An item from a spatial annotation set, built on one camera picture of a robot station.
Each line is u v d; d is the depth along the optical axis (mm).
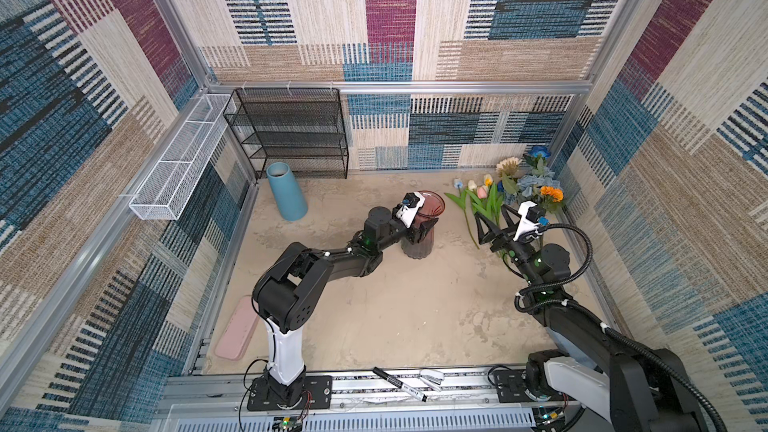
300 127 1082
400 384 741
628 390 410
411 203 744
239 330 799
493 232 687
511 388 729
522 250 692
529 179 1021
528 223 661
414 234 795
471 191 1116
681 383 388
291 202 1021
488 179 1114
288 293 509
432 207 866
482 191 1085
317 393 736
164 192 702
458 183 1143
